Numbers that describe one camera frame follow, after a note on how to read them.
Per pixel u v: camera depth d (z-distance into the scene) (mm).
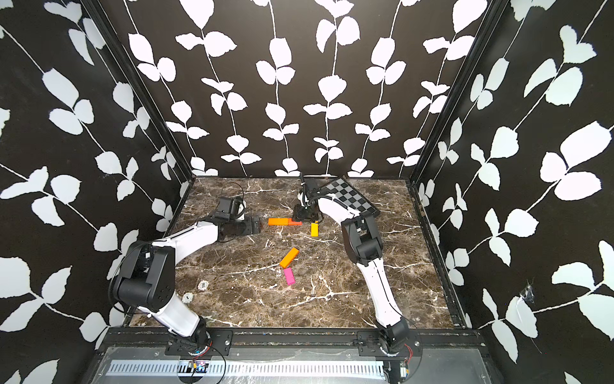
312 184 887
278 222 1043
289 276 880
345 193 1133
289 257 929
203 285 859
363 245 624
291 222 1035
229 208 746
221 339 757
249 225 859
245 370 701
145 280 462
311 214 921
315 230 1010
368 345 730
